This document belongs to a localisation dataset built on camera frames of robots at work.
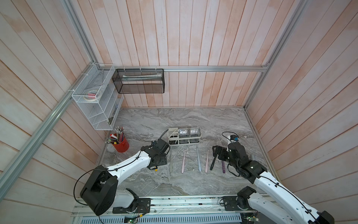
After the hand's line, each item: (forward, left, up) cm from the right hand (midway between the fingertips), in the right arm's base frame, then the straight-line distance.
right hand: (218, 147), depth 81 cm
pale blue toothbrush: (-3, +10, -13) cm, 17 cm away
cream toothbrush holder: (+15, +21, -11) cm, 28 cm away
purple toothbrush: (-6, -5, -13) cm, 16 cm away
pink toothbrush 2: (-6, +6, -13) cm, 16 cm away
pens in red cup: (+6, +63, +1) cm, 63 cm away
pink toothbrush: (-4, +20, -12) cm, 24 cm away
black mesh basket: (+48, +54, +14) cm, 74 cm away
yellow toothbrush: (-10, +38, -12) cm, 41 cm away
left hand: (-7, +36, -9) cm, 38 cm away
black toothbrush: (-5, +2, -13) cm, 14 cm away
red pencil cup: (+2, +60, -4) cm, 60 cm away
